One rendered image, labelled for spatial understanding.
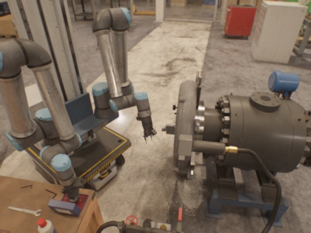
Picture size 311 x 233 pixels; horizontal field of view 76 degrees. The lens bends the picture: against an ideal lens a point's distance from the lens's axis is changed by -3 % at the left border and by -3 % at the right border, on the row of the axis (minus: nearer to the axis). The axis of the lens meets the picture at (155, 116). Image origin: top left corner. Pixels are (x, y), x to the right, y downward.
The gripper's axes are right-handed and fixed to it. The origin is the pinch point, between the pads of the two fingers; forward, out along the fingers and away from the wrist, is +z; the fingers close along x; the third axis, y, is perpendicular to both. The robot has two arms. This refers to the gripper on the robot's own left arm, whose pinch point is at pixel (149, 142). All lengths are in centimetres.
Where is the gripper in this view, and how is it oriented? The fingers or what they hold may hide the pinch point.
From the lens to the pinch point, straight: 152.3
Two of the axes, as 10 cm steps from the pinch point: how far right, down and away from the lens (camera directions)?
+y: 6.6, 0.4, -7.5
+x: 7.2, -3.1, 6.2
